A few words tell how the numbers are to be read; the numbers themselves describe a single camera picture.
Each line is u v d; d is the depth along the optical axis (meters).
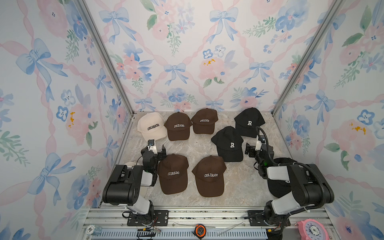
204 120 1.07
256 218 0.73
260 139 0.80
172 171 0.82
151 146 0.79
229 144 0.95
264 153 0.72
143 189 0.84
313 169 0.50
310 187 0.45
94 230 0.66
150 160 0.70
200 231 0.68
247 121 1.07
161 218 0.73
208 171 0.83
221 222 0.74
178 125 1.03
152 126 1.03
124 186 0.45
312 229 0.68
